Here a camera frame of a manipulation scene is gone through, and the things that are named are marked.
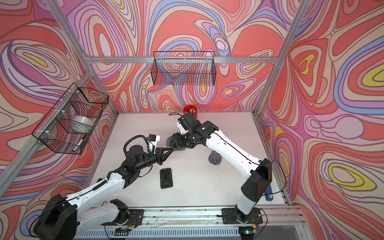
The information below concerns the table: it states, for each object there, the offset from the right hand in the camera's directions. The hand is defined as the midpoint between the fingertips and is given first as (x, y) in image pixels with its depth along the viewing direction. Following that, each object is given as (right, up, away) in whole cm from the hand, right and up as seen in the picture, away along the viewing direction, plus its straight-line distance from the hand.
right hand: (176, 148), depth 73 cm
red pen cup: (+4, +24, +32) cm, 41 cm away
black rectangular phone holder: (-7, -19, +11) cm, 22 cm away
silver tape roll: (-45, +12, -3) cm, 47 cm away
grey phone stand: (-4, +2, +1) cm, 5 cm away
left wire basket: (-55, +10, -7) cm, 56 cm away
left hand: (-2, -2, +2) cm, 4 cm away
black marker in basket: (-47, +3, -2) cm, 48 cm away
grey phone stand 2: (+21, -8, +17) cm, 29 cm away
